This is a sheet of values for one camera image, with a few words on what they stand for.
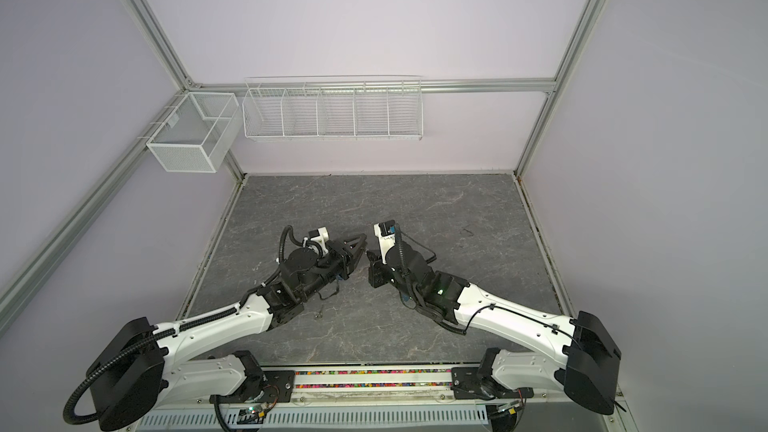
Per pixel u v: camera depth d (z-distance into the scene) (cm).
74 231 60
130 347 41
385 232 63
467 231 105
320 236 74
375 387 75
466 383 74
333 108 99
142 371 40
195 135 99
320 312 86
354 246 71
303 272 58
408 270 52
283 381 75
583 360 39
